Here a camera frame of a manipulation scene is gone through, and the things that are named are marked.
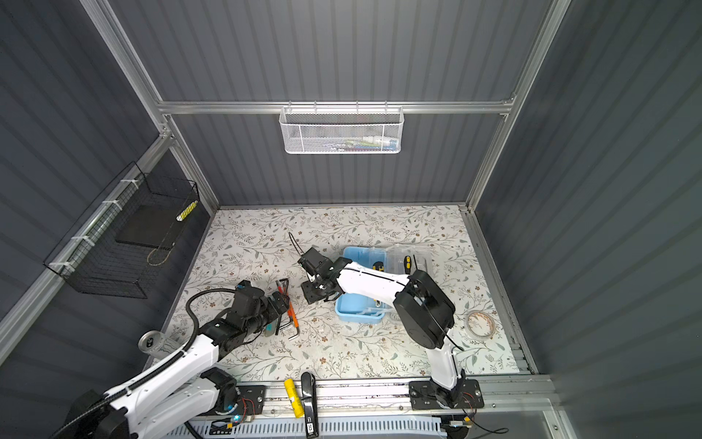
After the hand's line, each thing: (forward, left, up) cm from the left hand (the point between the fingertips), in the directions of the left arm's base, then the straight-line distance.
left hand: (281, 304), depth 85 cm
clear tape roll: (-8, -63, -5) cm, 64 cm away
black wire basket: (+8, +38, +21) cm, 44 cm away
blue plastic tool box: (+11, -39, +6) cm, 40 cm away
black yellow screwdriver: (+10, -41, +7) cm, 43 cm away
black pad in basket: (+16, +34, +22) cm, 44 cm away
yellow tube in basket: (+21, +27, +21) cm, 40 cm away
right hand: (+3, -10, 0) cm, 10 cm away
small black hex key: (-6, -5, -6) cm, 10 cm away
